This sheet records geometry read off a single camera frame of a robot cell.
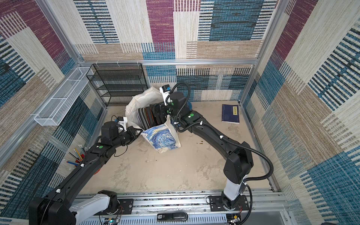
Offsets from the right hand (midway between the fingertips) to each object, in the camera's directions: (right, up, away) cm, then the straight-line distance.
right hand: (160, 104), depth 77 cm
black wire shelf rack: (-38, +19, +34) cm, 54 cm away
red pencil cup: (-45, -30, +3) cm, 54 cm away
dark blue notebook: (+50, -4, +36) cm, 62 cm away
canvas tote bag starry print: (+1, -18, +5) cm, 19 cm away
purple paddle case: (-12, -7, +10) cm, 17 cm away
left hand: (-9, -14, +2) cm, 17 cm away
